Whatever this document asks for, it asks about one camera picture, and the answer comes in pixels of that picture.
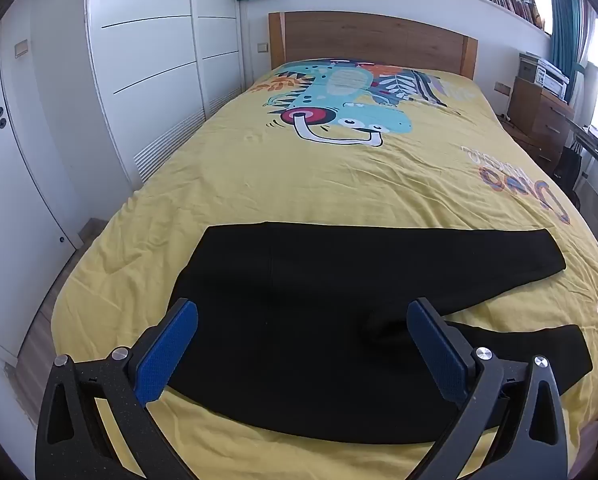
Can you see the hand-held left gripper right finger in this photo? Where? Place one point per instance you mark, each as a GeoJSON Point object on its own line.
{"type": "Point", "coordinates": [439, 355]}

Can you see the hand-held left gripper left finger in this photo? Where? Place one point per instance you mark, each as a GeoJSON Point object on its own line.
{"type": "Point", "coordinates": [166, 355]}

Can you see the black pants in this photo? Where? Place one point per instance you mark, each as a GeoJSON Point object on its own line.
{"type": "Point", "coordinates": [304, 310]}

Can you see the black bag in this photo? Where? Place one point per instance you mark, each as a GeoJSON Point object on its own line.
{"type": "Point", "coordinates": [566, 170]}

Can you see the desk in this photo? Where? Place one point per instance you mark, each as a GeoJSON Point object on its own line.
{"type": "Point", "coordinates": [596, 142]}

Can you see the yellow printed bedspread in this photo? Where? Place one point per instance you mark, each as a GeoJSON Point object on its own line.
{"type": "Point", "coordinates": [339, 180]}

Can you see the wooden dresser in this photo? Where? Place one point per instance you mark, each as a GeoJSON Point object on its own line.
{"type": "Point", "coordinates": [539, 115]}

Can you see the white door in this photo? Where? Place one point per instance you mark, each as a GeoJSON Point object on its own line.
{"type": "Point", "coordinates": [24, 185]}

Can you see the white printer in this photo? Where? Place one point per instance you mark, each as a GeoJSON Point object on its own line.
{"type": "Point", "coordinates": [546, 75]}

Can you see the white wardrobe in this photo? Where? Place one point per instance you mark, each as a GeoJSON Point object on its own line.
{"type": "Point", "coordinates": [149, 50]}

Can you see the wooden headboard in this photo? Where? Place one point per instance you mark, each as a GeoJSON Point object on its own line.
{"type": "Point", "coordinates": [369, 40]}

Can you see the wall socket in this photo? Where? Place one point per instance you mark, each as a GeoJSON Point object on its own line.
{"type": "Point", "coordinates": [502, 88]}

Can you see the wall light switch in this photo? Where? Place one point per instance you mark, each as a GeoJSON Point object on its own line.
{"type": "Point", "coordinates": [262, 48]}

